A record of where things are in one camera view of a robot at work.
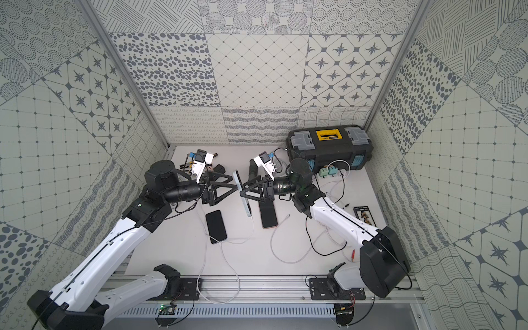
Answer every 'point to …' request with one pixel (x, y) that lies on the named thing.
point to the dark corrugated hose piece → (253, 169)
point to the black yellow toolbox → (343, 146)
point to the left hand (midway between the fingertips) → (230, 175)
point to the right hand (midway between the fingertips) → (242, 192)
